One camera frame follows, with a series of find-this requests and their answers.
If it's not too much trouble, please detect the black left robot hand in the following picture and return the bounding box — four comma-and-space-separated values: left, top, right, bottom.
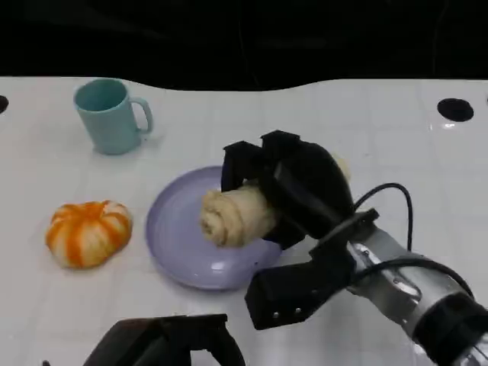
82, 313, 246, 366

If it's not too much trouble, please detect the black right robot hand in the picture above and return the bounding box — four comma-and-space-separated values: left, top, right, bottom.
220, 130, 356, 252

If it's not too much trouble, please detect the beige towel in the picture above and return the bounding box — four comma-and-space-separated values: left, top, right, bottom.
199, 152, 352, 249

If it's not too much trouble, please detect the lilac plate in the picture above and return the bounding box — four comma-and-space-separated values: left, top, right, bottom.
145, 165, 286, 292

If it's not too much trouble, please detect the pale green mug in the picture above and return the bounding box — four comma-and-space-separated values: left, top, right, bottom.
72, 77, 154, 156

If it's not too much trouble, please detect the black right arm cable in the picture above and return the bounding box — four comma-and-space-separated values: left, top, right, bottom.
352, 182, 476, 299

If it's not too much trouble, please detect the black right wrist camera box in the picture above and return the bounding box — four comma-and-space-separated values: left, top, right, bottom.
245, 208, 380, 331

